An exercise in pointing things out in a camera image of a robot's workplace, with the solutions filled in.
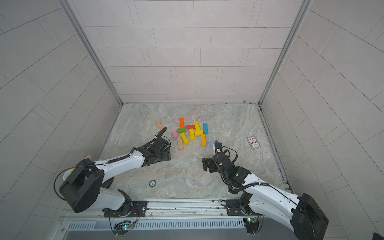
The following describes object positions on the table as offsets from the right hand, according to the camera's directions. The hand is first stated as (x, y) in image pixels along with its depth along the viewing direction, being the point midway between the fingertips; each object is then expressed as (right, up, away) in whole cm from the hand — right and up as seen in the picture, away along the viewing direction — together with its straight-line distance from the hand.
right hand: (208, 160), depth 82 cm
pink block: (-22, +12, +17) cm, 30 cm away
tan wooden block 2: (-17, +7, +12) cm, 22 cm away
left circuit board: (-39, -25, -17) cm, 49 cm away
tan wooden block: (-33, +18, +20) cm, 42 cm away
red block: (-12, +17, +22) cm, 30 cm away
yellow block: (-15, +10, +14) cm, 23 cm away
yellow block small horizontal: (-5, +13, +17) cm, 22 cm away
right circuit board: (+19, -26, -14) cm, 35 cm away
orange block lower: (-2, +8, +14) cm, 17 cm away
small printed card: (+29, +8, +12) cm, 32 cm away
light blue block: (+3, +7, +12) cm, 14 cm away
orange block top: (-18, +19, +23) cm, 35 cm away
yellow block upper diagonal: (-7, +18, +21) cm, 28 cm away
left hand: (-24, +2, +8) cm, 25 cm away
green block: (-17, +15, +19) cm, 29 cm away
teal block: (-1, +16, +20) cm, 25 cm away
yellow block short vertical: (-10, +12, +15) cm, 22 cm away
